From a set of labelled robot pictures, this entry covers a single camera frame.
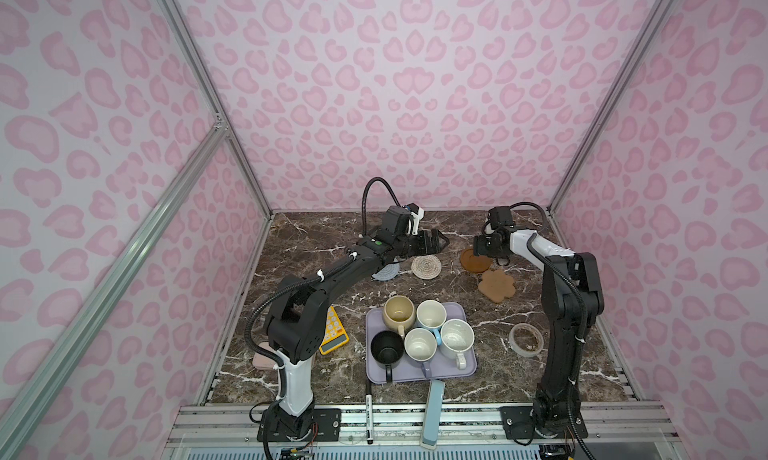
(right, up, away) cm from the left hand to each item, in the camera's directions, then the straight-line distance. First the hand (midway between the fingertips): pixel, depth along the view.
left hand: (441, 238), depth 85 cm
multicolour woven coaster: (-2, -10, +18) cm, 21 cm away
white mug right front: (+4, -28, +1) cm, 29 cm away
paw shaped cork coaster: (+20, -15, +13) cm, 28 cm away
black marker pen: (-20, -43, -10) cm, 49 cm away
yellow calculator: (-30, -28, +2) cm, 41 cm away
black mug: (-15, -31, -1) cm, 34 cm away
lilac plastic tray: (-18, -36, -5) cm, 40 cm away
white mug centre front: (-6, -30, -2) cm, 30 cm away
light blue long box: (-4, -44, -13) cm, 46 cm away
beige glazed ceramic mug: (-12, -23, +6) cm, 26 cm away
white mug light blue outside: (-2, -22, +1) cm, 22 cm away
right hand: (+18, -3, +18) cm, 26 cm away
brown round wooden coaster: (+14, -9, +18) cm, 25 cm away
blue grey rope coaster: (-15, -12, +16) cm, 25 cm away
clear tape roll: (+25, -30, +3) cm, 39 cm away
